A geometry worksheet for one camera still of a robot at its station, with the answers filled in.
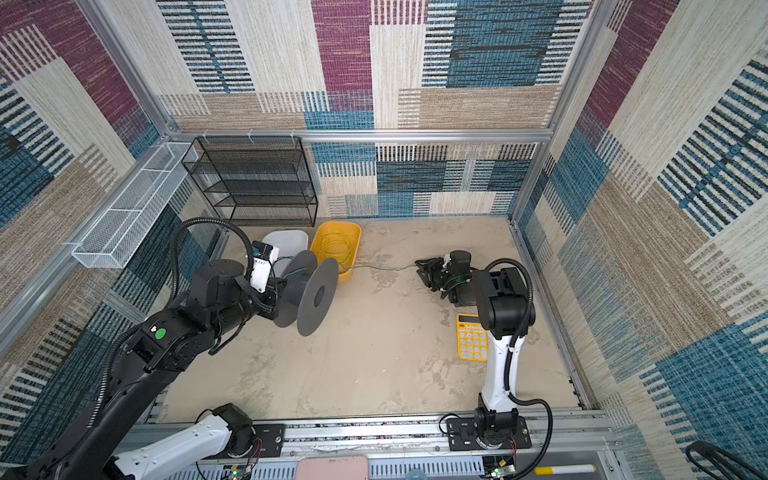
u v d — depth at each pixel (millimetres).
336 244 1116
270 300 567
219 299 470
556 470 691
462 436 730
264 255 551
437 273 936
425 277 967
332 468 690
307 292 638
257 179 1085
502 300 579
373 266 1053
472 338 883
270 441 732
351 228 1116
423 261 992
